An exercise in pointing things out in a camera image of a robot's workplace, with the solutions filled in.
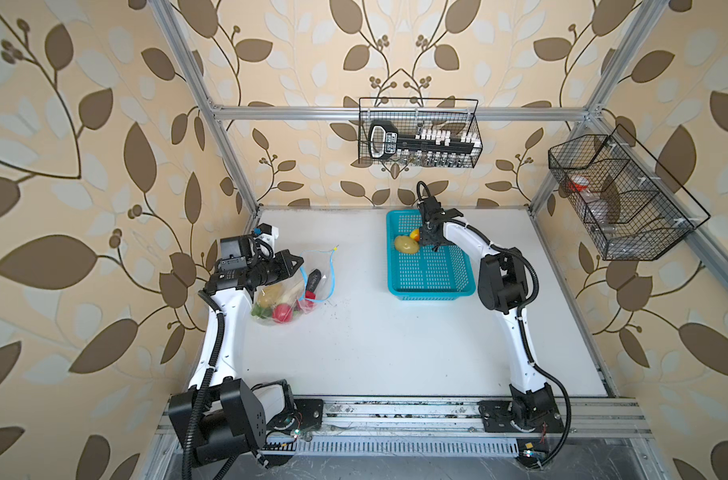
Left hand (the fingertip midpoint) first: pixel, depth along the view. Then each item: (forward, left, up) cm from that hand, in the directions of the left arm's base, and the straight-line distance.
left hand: (301, 257), depth 78 cm
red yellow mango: (+24, -33, -17) cm, 44 cm away
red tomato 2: (-8, +7, -16) cm, 20 cm away
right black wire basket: (+10, -83, +12) cm, 84 cm away
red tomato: (-2, +1, -18) cm, 18 cm away
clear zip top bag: (-3, +9, -19) cm, 21 cm away
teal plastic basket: (+11, -37, -23) cm, 45 cm away
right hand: (+23, -42, -19) cm, 51 cm away
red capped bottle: (+20, -75, +11) cm, 78 cm away
